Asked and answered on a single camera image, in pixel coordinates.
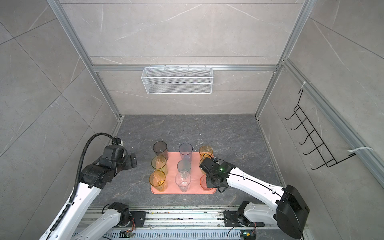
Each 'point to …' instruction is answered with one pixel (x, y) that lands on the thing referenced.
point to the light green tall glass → (159, 163)
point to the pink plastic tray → (194, 187)
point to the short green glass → (200, 162)
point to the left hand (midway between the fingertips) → (125, 155)
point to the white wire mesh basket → (177, 80)
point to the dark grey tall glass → (160, 148)
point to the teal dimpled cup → (184, 165)
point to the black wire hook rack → (319, 148)
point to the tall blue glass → (185, 150)
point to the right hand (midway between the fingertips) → (212, 181)
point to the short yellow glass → (206, 151)
